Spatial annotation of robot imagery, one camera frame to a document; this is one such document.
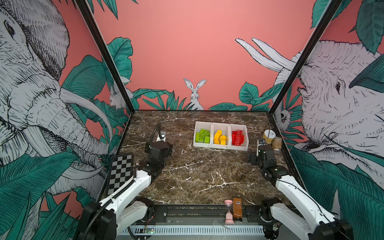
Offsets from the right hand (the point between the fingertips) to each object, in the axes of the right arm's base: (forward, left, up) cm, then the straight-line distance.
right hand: (256, 150), depth 84 cm
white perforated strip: (-36, +20, -12) cm, 43 cm away
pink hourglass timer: (-33, +18, -9) cm, 39 cm away
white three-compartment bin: (+22, +13, -8) cm, 27 cm away
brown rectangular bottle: (-28, +14, -8) cm, 32 cm away
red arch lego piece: (+14, +7, -7) cm, 17 cm away
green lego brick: (+16, +34, -9) cm, 38 cm away
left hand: (+4, +55, +6) cm, 56 cm away
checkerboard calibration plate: (-10, +78, -8) cm, 79 cm away
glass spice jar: (+10, -19, -9) cm, 24 cm away
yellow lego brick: (+16, +20, -8) cm, 27 cm away
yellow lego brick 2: (+14, +16, -10) cm, 24 cm away
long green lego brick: (+16, +30, -8) cm, 35 cm away
